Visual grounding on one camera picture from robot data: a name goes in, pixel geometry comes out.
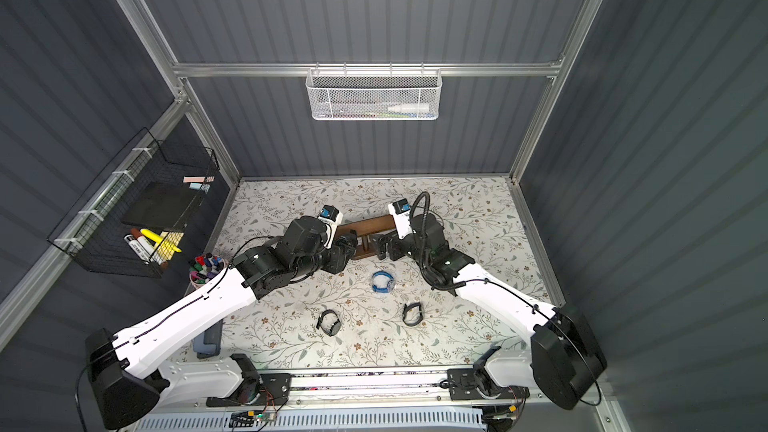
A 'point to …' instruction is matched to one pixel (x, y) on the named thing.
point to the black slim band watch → (415, 304)
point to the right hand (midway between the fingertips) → (384, 233)
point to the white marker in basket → (132, 242)
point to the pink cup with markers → (205, 267)
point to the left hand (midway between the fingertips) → (348, 251)
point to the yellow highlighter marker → (164, 243)
